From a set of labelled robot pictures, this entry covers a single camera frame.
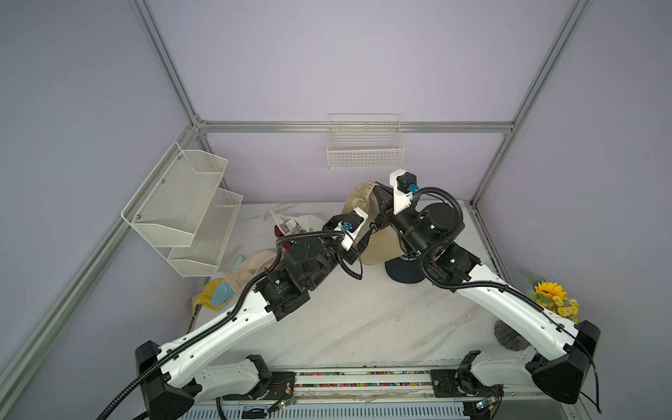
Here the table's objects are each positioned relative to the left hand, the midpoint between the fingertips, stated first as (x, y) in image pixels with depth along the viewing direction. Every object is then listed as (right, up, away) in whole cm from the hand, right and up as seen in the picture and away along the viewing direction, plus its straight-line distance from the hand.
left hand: (358, 221), depth 62 cm
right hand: (+5, +8, +1) cm, 9 cm away
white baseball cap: (-21, 0, +34) cm, 40 cm away
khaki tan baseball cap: (+6, -6, +9) cm, 13 cm away
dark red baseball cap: (-28, -3, +31) cm, 41 cm away
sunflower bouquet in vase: (+48, -18, +3) cm, 52 cm away
